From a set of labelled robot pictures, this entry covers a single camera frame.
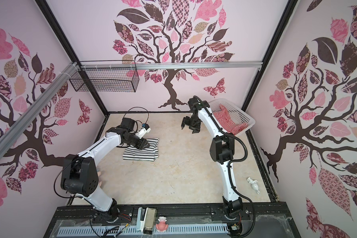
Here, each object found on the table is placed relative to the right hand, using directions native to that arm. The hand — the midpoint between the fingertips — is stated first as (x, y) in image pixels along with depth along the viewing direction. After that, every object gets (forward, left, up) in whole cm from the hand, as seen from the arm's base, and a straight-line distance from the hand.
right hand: (187, 127), depth 94 cm
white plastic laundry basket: (+17, -36, -11) cm, 41 cm away
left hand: (-12, +25, -3) cm, 28 cm away
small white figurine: (-33, -37, -10) cm, 51 cm away
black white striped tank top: (-13, +25, -10) cm, 30 cm away
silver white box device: (-49, +21, -9) cm, 55 cm away
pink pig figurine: (-52, +14, -10) cm, 55 cm away
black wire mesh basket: (+27, +52, +22) cm, 62 cm away
